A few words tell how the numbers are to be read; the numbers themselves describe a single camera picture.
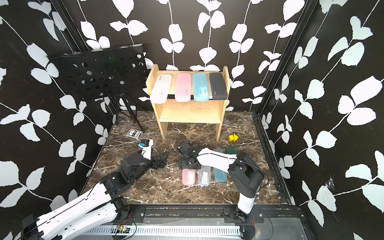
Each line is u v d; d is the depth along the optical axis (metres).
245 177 0.46
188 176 0.82
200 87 0.70
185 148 0.70
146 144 0.63
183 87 0.72
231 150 0.97
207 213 0.75
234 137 1.03
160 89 0.72
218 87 0.72
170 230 0.70
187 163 0.78
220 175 0.88
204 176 0.86
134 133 1.04
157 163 0.65
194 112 0.92
